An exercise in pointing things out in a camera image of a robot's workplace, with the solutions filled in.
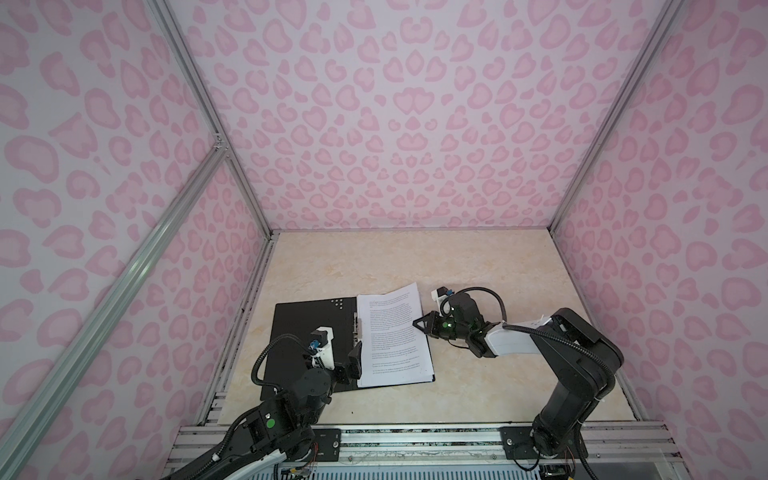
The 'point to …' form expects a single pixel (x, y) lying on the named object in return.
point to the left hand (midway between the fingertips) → (347, 339)
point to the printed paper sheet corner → (394, 350)
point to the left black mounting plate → (328, 441)
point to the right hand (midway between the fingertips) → (414, 322)
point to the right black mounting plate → (517, 444)
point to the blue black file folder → (298, 320)
